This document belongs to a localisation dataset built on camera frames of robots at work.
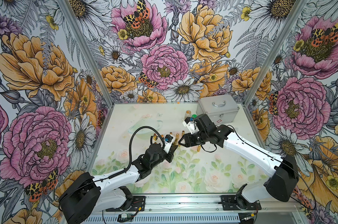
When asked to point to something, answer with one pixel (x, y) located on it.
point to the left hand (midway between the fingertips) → (174, 148)
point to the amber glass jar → (188, 114)
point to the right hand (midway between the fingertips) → (183, 145)
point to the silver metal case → (222, 109)
